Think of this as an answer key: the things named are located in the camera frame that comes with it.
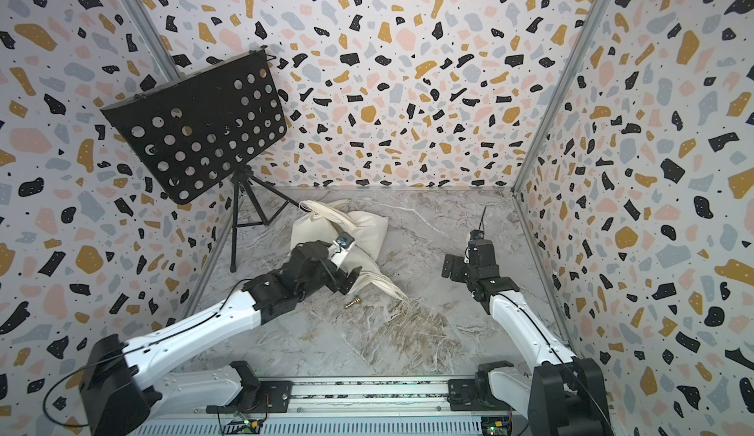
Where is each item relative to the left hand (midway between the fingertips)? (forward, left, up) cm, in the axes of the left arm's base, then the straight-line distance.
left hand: (349, 255), depth 78 cm
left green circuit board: (-35, +25, -20) cm, 48 cm away
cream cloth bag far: (+19, -3, -14) cm, 24 cm away
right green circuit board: (-36, -36, -21) cm, 55 cm away
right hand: (+3, -32, -9) cm, 34 cm away
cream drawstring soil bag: (+18, +15, -10) cm, 25 cm away
